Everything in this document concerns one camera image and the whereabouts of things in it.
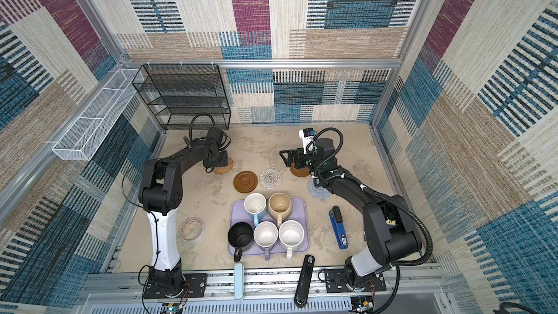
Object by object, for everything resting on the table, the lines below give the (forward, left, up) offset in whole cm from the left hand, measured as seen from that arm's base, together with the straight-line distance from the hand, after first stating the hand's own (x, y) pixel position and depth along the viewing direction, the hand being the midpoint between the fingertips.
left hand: (221, 162), depth 105 cm
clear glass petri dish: (-31, +7, -1) cm, 32 cm away
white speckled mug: (-34, -32, 0) cm, 46 cm away
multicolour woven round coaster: (-9, -23, 0) cm, 25 cm away
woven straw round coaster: (-4, -1, 0) cm, 4 cm away
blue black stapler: (-29, -49, +3) cm, 57 cm away
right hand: (-8, -33, +16) cm, 37 cm away
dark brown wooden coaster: (-11, -12, 0) cm, 16 cm away
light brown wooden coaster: (-4, -38, -3) cm, 38 cm away
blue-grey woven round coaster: (-17, -44, 0) cm, 47 cm away
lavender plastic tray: (-25, -11, -1) cm, 27 cm away
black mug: (-34, -13, 0) cm, 36 cm away
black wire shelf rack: (+29, +22, +20) cm, 41 cm away
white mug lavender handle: (-34, -22, 0) cm, 41 cm away
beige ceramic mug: (-23, -27, +1) cm, 36 cm away
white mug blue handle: (-23, -18, +1) cm, 29 cm away
